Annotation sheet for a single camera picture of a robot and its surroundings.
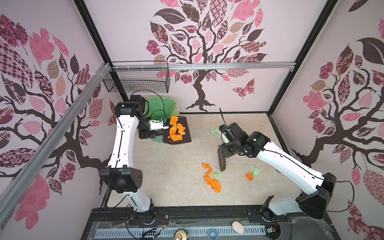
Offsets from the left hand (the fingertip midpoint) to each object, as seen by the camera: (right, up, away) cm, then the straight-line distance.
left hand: (148, 133), depth 75 cm
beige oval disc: (+45, -45, -5) cm, 63 cm away
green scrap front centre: (+37, -25, +11) cm, 46 cm away
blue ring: (+32, -47, -4) cm, 57 cm away
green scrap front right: (+60, -23, +13) cm, 66 cm away
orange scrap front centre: (+35, -29, +9) cm, 46 cm away
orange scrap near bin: (+14, +1, +1) cm, 14 cm away
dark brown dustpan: (+19, -2, +1) cm, 19 cm away
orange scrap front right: (+56, -26, +11) cm, 63 cm away
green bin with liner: (-1, +16, +23) cm, 28 cm away
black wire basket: (-13, +36, +20) cm, 43 cm away
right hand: (+39, -7, +1) cm, 40 cm away
